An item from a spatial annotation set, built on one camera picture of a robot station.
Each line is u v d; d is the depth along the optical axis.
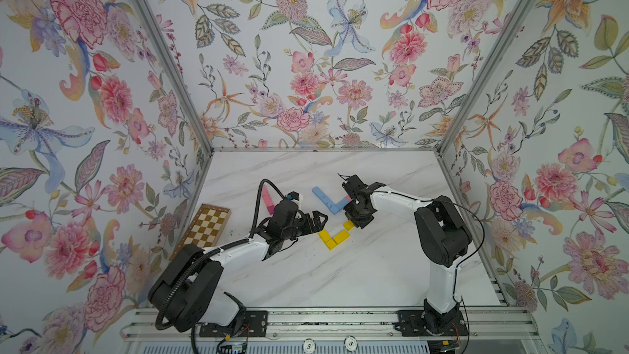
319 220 0.77
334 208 1.00
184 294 0.43
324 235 0.93
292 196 0.80
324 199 1.03
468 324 0.74
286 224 0.68
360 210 0.82
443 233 0.52
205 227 0.93
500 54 0.86
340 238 0.93
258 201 0.65
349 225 0.93
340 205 1.00
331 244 0.90
